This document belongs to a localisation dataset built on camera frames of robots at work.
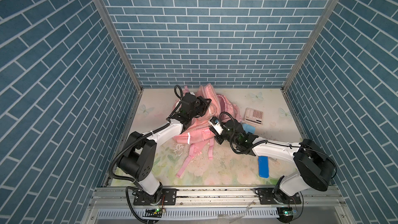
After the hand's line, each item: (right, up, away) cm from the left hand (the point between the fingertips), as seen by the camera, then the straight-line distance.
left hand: (213, 98), depth 83 cm
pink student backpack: (-8, -19, +4) cm, 21 cm away
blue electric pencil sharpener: (+22, -18, +10) cm, 30 cm away
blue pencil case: (+27, -37, 0) cm, 46 cm away
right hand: (-2, -16, +1) cm, 16 cm away
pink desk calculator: (+28, -12, +19) cm, 36 cm away
